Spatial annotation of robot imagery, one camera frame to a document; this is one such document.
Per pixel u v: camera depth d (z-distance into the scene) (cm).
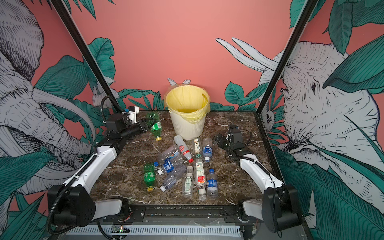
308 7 69
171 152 96
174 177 88
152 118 75
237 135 64
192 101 104
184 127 101
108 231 70
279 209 41
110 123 59
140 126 69
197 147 93
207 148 93
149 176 82
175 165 87
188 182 80
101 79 99
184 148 93
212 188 80
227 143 73
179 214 76
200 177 80
